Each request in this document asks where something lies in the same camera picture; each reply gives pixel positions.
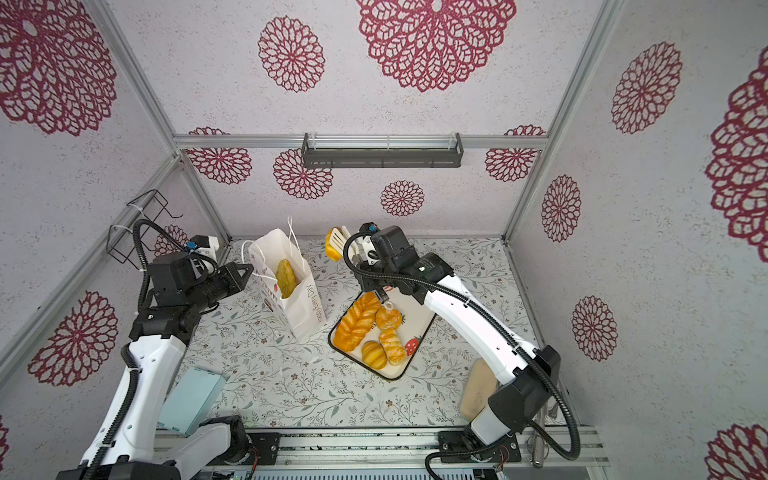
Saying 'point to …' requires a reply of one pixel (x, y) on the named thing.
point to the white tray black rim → (380, 336)
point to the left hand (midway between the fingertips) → (252, 272)
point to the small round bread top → (331, 251)
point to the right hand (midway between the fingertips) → (358, 267)
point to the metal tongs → (335, 241)
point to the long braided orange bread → (354, 324)
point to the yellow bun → (374, 354)
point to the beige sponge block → (481, 383)
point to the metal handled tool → (536, 446)
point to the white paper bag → (303, 313)
